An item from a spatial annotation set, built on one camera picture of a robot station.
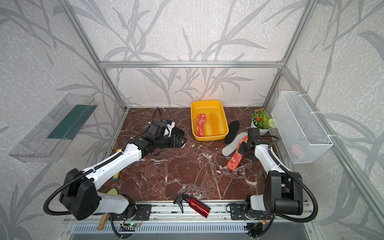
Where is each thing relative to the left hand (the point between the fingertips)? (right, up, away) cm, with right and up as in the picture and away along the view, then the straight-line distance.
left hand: (181, 140), depth 81 cm
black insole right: (+35, +7, +27) cm, 45 cm away
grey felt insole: (+32, -5, +16) cm, 36 cm away
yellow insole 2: (+6, +9, +27) cm, 29 cm away
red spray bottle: (+8, -31, -8) cm, 33 cm away
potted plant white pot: (+49, +12, +12) cm, 52 cm away
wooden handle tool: (-35, -36, -12) cm, 52 cm away
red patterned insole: (+10, +7, +26) cm, 29 cm away
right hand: (+36, -7, +9) cm, 38 cm away
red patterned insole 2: (+31, -13, +5) cm, 34 cm away
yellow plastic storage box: (+14, +22, +38) cm, 46 cm away
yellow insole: (+20, +11, +30) cm, 38 cm away
